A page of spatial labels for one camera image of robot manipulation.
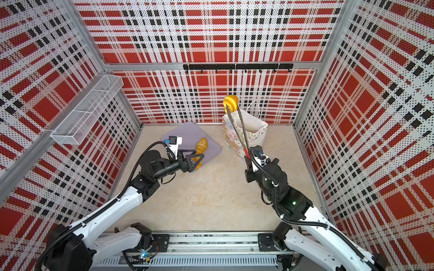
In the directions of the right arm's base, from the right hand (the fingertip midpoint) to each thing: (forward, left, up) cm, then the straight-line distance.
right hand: (249, 157), depth 67 cm
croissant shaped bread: (+26, +26, -26) cm, 45 cm away
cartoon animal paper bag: (+25, -6, -10) cm, 28 cm away
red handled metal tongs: (+2, +1, +3) cm, 4 cm away
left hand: (+3, +21, -3) cm, 21 cm away
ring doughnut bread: (-2, +20, -1) cm, 20 cm away
